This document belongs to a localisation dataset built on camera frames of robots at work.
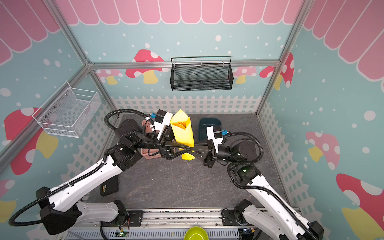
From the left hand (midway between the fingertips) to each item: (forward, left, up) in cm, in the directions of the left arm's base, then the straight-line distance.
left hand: (192, 146), depth 49 cm
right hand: (0, +2, -3) cm, 3 cm away
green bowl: (-21, -2, -44) cm, 48 cm away
